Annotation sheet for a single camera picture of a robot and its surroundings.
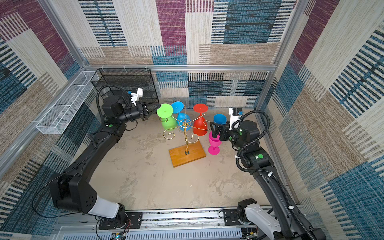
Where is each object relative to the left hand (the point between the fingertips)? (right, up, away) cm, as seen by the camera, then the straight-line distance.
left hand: (160, 104), depth 68 cm
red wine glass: (+18, -11, +14) cm, 25 cm away
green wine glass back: (+3, -8, +7) cm, 11 cm away
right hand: (+26, -9, +2) cm, 28 cm away
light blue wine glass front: (+31, -5, +27) cm, 42 cm away
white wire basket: (-50, -6, +5) cm, 50 cm away
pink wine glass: (+28, -25, +31) cm, 48 cm away
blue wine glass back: (+10, -8, +4) cm, 13 cm away
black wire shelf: (-35, +20, +35) cm, 53 cm away
